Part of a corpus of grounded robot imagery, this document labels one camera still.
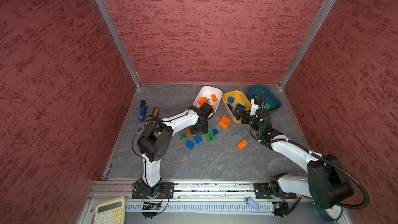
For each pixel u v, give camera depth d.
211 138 0.90
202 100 1.09
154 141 0.49
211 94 1.14
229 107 1.05
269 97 1.11
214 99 1.10
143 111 1.02
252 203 0.69
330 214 0.66
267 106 1.06
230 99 1.09
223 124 0.97
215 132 0.94
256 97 1.10
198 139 0.92
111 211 0.67
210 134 0.92
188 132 0.85
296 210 0.70
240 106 1.06
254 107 0.76
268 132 0.65
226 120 1.00
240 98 1.10
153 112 1.00
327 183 0.42
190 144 0.89
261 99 1.10
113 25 0.87
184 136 0.90
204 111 0.75
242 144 0.90
